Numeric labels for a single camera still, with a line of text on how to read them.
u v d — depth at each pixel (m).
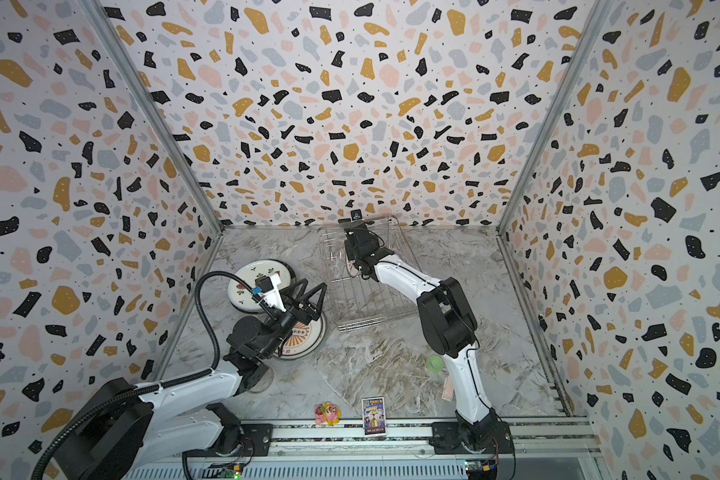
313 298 0.69
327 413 0.76
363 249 0.75
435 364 0.87
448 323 0.55
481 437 0.64
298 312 0.67
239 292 0.98
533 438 0.76
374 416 0.76
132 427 0.41
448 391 0.80
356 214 0.85
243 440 0.73
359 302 1.00
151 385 0.47
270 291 0.66
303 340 0.89
